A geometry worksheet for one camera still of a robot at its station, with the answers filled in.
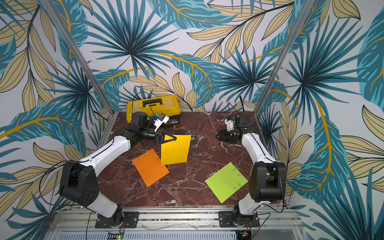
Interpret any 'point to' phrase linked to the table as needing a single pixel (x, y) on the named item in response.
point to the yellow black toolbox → (170, 105)
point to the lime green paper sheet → (226, 182)
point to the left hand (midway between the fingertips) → (174, 140)
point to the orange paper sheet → (149, 166)
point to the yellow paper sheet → (177, 151)
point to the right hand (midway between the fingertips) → (220, 136)
